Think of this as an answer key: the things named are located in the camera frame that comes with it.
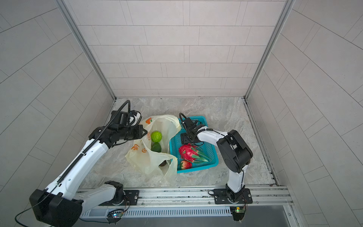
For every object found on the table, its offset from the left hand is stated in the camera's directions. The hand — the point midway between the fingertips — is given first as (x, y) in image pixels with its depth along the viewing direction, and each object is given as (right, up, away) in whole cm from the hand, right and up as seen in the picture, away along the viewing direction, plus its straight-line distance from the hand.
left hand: (150, 130), depth 76 cm
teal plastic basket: (+34, -13, +6) cm, 37 cm away
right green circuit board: (+45, -39, -8) cm, 60 cm away
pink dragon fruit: (+23, -13, +3) cm, 27 cm away
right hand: (+20, -9, +18) cm, 28 cm away
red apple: (+19, -20, +3) cm, 28 cm away
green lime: (+1, -12, +9) cm, 15 cm away
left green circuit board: (-13, -38, -12) cm, 42 cm away
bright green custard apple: (+1, -6, +11) cm, 12 cm away
